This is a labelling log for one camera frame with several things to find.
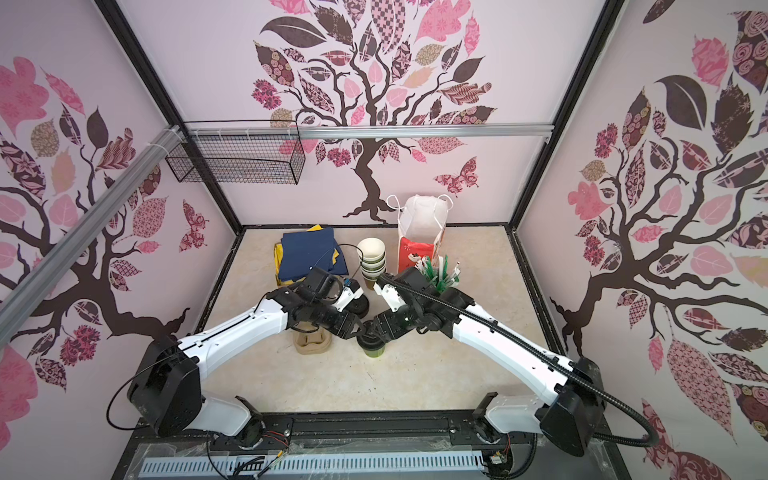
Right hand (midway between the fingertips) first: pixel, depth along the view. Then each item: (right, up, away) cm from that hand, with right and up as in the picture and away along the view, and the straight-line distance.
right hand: (383, 320), depth 74 cm
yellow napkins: (-39, +16, +32) cm, 53 cm away
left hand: (-8, -5, +6) cm, 11 cm away
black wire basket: (-43, +50, +21) cm, 69 cm away
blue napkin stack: (-32, +18, +35) cm, 51 cm away
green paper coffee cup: (-3, -12, +9) cm, 15 cm away
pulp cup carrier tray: (-20, -8, +7) cm, 22 cm away
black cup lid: (-4, -7, +3) cm, 9 cm away
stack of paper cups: (-4, +16, +13) cm, 21 cm away
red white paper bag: (+13, +28, +29) cm, 42 cm away
